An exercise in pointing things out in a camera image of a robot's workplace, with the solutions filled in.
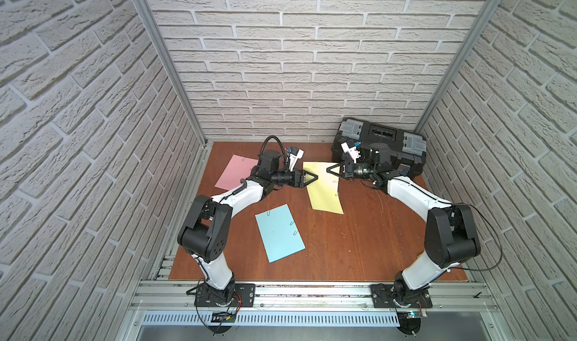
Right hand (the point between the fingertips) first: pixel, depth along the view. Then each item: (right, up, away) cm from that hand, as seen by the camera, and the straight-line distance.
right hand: (331, 170), depth 81 cm
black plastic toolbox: (+36, +9, +13) cm, 39 cm away
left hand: (-5, -2, +1) cm, 6 cm away
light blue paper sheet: (-20, -26, +7) cm, 33 cm away
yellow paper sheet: (-3, -9, -1) cm, 9 cm away
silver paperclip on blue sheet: (-13, -25, +6) cm, 29 cm away
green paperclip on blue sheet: (-25, -19, +12) cm, 33 cm away
